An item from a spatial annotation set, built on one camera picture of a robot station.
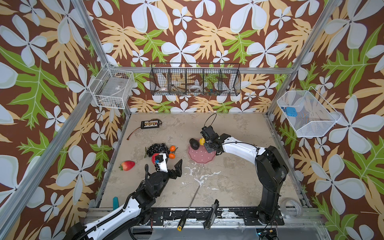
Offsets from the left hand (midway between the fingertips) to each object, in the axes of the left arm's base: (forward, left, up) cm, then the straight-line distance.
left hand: (174, 158), depth 79 cm
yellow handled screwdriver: (-26, -6, -14) cm, 30 cm away
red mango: (+1, +29, -12) cm, 32 cm away
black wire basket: (+49, -10, +16) cm, 52 cm away
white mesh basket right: (+22, -75, +12) cm, 80 cm away
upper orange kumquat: (+14, +3, -13) cm, 19 cm away
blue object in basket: (+25, -68, +11) cm, 73 cm away
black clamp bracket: (-28, -17, -12) cm, 35 cm away
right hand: (+15, -21, -8) cm, 27 cm away
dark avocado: (+15, -11, -10) cm, 21 cm away
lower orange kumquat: (+8, +3, -13) cm, 15 cm away
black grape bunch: (+13, +13, -12) cm, 22 cm away
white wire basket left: (+36, +38, +18) cm, 55 cm away
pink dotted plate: (+9, -16, -14) cm, 23 cm away
